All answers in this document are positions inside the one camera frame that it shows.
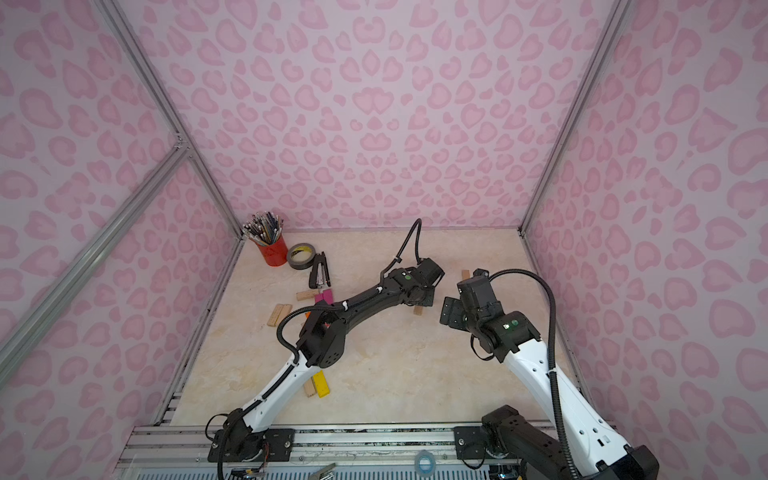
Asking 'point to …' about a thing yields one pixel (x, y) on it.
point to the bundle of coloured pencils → (263, 228)
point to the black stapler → (319, 259)
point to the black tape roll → (299, 248)
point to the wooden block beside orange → (286, 309)
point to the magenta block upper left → (326, 295)
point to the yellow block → (321, 384)
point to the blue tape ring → (431, 458)
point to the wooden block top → (305, 294)
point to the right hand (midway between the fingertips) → (457, 308)
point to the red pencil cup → (275, 254)
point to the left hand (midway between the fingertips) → (434, 302)
